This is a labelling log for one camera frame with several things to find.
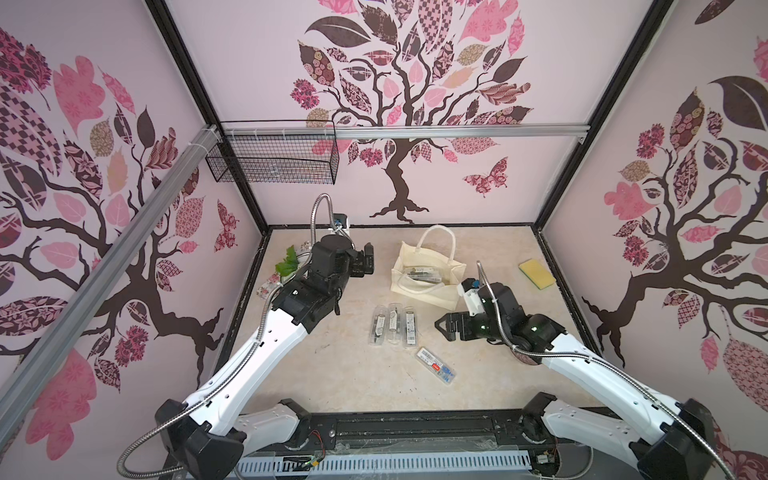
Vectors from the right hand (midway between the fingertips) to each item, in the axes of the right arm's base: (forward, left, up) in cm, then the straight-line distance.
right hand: (449, 320), depth 77 cm
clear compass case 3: (+5, +10, -13) cm, 17 cm away
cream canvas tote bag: (+12, 0, -6) cm, 14 cm away
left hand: (+12, +24, +16) cm, 31 cm away
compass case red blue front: (-8, +1, -15) cm, 17 cm away
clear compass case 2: (+6, +15, -14) cm, 21 cm away
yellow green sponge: (+26, -38, -17) cm, 50 cm away
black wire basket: (+51, +44, +20) cm, 70 cm away
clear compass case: (+21, +3, -9) cm, 23 cm away
